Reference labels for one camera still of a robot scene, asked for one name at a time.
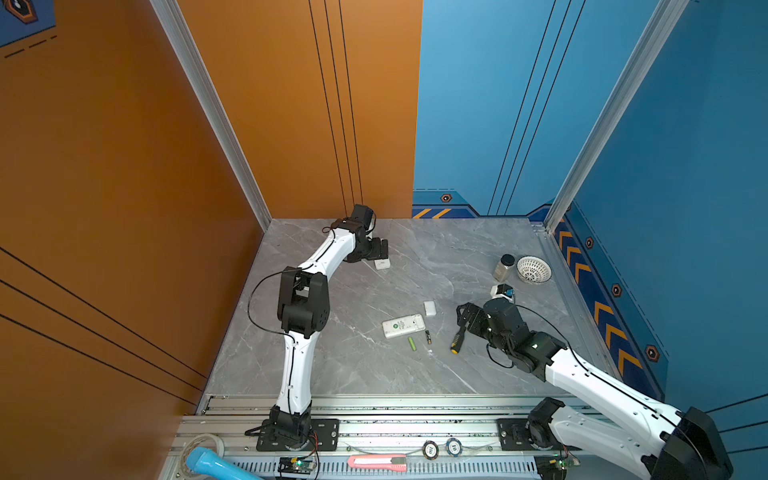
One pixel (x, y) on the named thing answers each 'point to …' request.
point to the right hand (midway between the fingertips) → (464, 314)
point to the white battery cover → (430, 308)
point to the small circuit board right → (564, 463)
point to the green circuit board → (296, 465)
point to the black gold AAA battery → (429, 341)
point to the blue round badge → (454, 446)
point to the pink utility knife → (395, 463)
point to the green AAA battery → (412, 344)
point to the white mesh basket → (533, 270)
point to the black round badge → (430, 449)
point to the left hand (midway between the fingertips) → (376, 251)
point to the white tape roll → (183, 461)
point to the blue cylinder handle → (214, 466)
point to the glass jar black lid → (502, 268)
